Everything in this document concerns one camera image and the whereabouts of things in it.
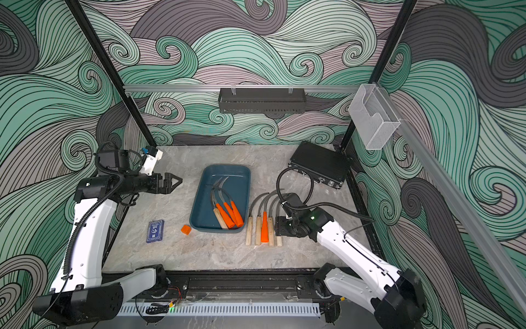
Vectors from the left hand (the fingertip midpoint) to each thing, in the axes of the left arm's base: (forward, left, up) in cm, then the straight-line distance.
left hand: (168, 176), depth 70 cm
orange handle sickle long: (-6, -19, -27) cm, 34 cm away
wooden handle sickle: (-12, -28, -27) cm, 41 cm away
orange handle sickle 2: (+6, -16, -28) cm, 32 cm away
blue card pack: (-9, +12, -28) cm, 31 cm away
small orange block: (-8, -1, -27) cm, 28 cm away
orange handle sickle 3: (-1, -22, -27) cm, 35 cm away
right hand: (-11, -40, -19) cm, 46 cm away
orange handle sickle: (-9, -34, -28) cm, 45 cm away
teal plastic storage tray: (-1, -6, -28) cm, 28 cm away
